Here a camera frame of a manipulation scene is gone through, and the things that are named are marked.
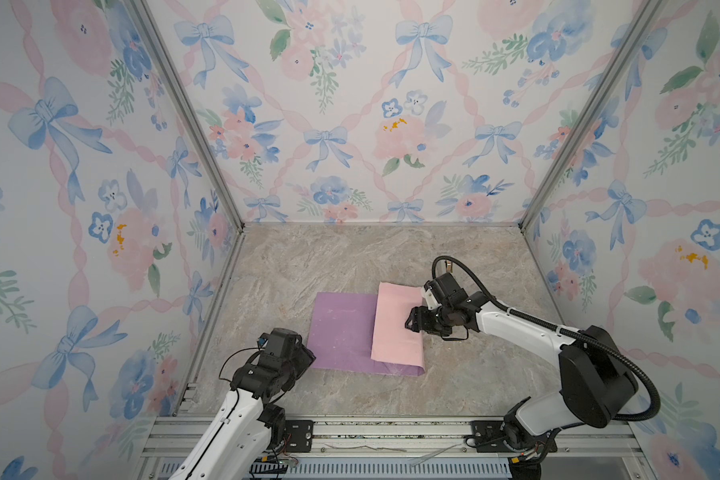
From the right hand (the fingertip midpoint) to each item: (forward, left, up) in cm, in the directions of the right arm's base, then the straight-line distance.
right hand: (412, 324), depth 87 cm
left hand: (-9, +29, -1) cm, 31 cm away
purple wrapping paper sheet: (0, +21, -6) cm, 22 cm away
